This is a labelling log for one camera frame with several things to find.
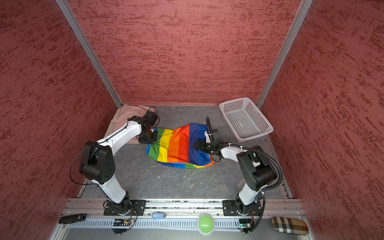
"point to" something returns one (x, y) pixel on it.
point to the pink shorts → (128, 111)
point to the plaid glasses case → (289, 225)
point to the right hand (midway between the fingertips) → (197, 150)
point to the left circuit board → (121, 225)
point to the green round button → (205, 224)
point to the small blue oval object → (158, 215)
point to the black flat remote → (72, 218)
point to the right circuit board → (245, 224)
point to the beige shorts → (110, 129)
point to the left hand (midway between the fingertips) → (151, 144)
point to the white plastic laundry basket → (246, 121)
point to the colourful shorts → (174, 148)
